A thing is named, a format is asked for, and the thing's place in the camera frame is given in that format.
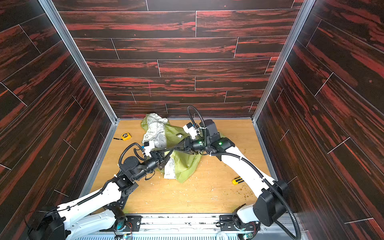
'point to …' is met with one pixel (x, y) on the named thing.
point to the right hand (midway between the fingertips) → (176, 147)
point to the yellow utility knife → (237, 180)
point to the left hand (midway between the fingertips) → (174, 152)
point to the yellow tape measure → (125, 136)
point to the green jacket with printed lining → (180, 165)
